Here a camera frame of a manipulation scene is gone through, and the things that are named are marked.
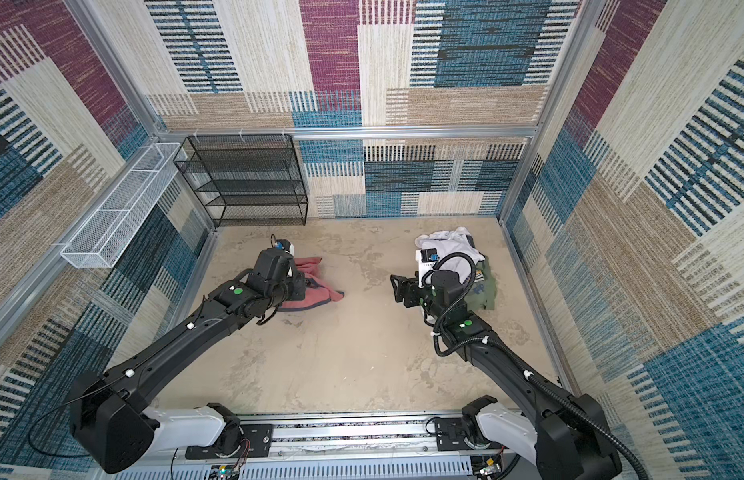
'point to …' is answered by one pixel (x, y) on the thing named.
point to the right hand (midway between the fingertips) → (404, 279)
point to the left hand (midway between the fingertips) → (302, 276)
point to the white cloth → (456, 241)
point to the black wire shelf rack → (247, 180)
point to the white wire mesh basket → (103, 237)
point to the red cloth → (317, 288)
